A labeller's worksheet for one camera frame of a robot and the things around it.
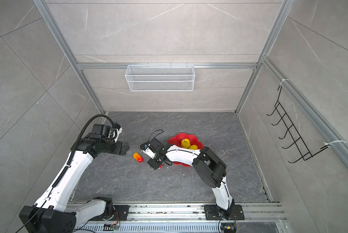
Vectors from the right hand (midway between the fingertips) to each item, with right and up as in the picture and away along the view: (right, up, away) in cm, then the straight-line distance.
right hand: (154, 160), depth 90 cm
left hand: (-17, +13, -12) cm, 25 cm away
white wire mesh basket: (+2, +56, +10) cm, 57 cm away
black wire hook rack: (+70, +12, -29) cm, 76 cm away
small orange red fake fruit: (-11, +2, +1) cm, 11 cm away
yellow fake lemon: (+20, +10, +5) cm, 23 cm away
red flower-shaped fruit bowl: (+15, +11, +11) cm, 21 cm away
